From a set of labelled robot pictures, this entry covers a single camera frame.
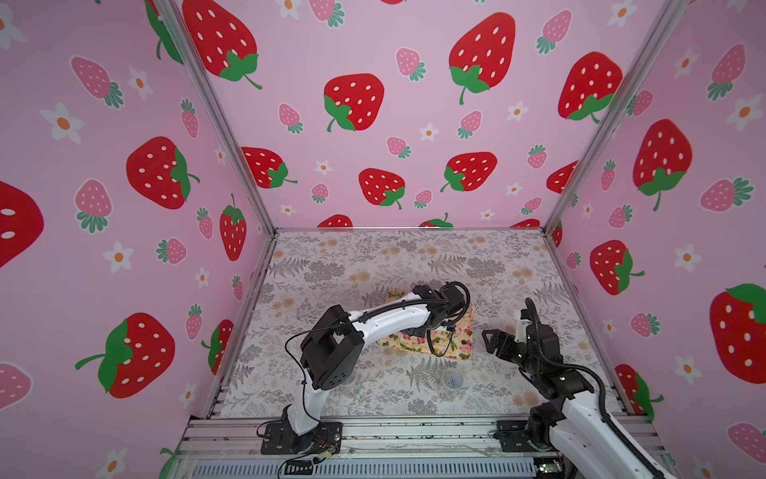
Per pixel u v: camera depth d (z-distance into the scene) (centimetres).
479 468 70
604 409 53
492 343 76
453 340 90
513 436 73
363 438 75
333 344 51
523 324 76
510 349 74
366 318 51
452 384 79
